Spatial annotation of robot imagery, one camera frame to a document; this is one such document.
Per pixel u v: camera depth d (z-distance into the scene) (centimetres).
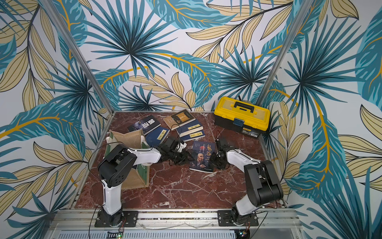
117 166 51
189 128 106
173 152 81
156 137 103
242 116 96
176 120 112
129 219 73
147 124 110
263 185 45
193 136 104
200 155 95
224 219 73
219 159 69
